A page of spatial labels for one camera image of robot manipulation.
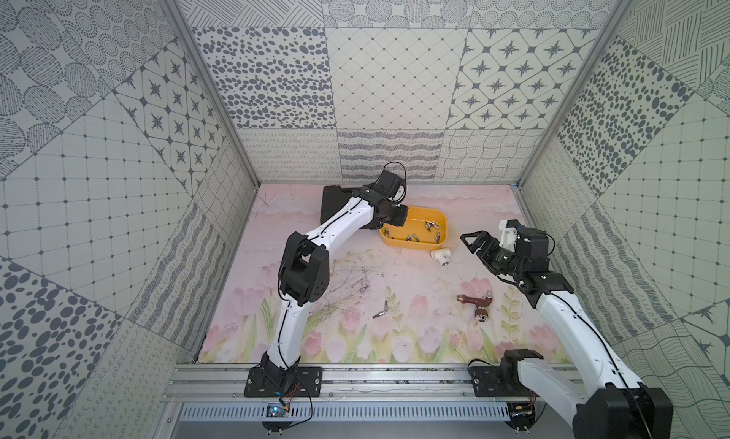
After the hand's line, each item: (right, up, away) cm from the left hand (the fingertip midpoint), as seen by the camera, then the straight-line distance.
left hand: (403, 212), depth 93 cm
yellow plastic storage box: (-2, -9, +12) cm, 15 cm away
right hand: (+18, -10, -12) cm, 23 cm away
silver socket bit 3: (+3, -9, +11) cm, 15 cm away
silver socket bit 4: (+13, -9, +11) cm, 20 cm away
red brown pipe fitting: (+22, -30, -9) cm, 39 cm away
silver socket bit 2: (+11, -5, +15) cm, 19 cm away
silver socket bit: (-7, -31, -7) cm, 32 cm away
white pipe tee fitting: (+14, -15, +3) cm, 20 cm away
